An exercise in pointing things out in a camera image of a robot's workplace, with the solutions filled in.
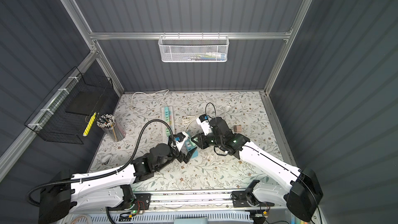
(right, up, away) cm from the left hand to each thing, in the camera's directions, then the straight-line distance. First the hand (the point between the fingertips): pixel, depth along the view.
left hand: (189, 141), depth 75 cm
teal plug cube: (-18, +15, +27) cm, 35 cm away
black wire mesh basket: (-57, +13, -4) cm, 59 cm away
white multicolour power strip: (-16, +11, +24) cm, 31 cm away
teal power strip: (0, -2, 0) cm, 2 cm away
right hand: (+3, +1, -1) cm, 3 cm away
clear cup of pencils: (-45, +9, +8) cm, 47 cm away
